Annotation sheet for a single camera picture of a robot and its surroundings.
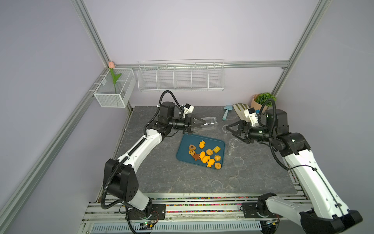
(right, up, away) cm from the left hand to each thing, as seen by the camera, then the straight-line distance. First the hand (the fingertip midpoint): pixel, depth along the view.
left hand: (204, 127), depth 69 cm
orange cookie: (+1, -19, +24) cm, 30 cm away
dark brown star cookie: (-3, -20, +23) cm, 30 cm away
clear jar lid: (+8, -34, +14) cm, 38 cm away
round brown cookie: (+10, -25, +20) cm, 33 cm away
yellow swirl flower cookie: (+10, -21, +23) cm, 32 cm away
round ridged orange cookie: (+5, -17, +24) cm, 30 cm away
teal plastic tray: (-9, -10, +34) cm, 36 cm away
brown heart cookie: (-6, -15, +28) cm, 32 cm away
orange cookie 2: (+3, -21, +22) cm, 31 cm away
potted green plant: (+45, +19, +41) cm, 64 cm away
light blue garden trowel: (+24, +14, +51) cm, 58 cm away
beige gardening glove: (+35, +14, +54) cm, 66 cm away
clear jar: (+4, +2, +2) cm, 5 cm away
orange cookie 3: (+6, -23, +21) cm, 32 cm away
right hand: (+11, -1, -3) cm, 12 cm away
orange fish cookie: (+1, -13, +30) cm, 32 cm away
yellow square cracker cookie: (+11, -16, +28) cm, 34 cm away
